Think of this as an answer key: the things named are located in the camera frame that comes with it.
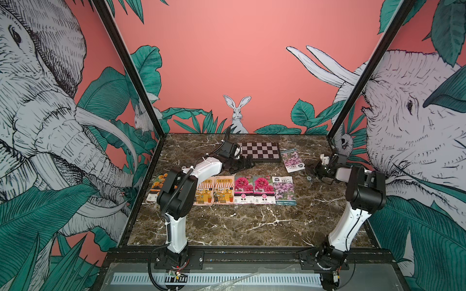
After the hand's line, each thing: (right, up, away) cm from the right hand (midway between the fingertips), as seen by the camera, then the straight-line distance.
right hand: (305, 161), depth 101 cm
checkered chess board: (-24, +6, +8) cm, 26 cm away
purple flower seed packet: (-5, 0, +6) cm, 8 cm away
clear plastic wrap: (-41, -46, -33) cm, 70 cm away
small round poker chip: (+2, -9, -1) cm, 9 cm away
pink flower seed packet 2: (-24, -15, -6) cm, 29 cm away
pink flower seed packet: (-35, -15, -6) cm, 39 cm away
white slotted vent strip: (-43, -45, -31) cm, 69 cm away
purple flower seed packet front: (-13, -14, -6) cm, 20 cm away
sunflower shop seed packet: (-56, -17, -9) cm, 59 cm away
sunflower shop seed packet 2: (-46, -15, -6) cm, 49 cm away
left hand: (-32, 0, -9) cm, 33 cm away
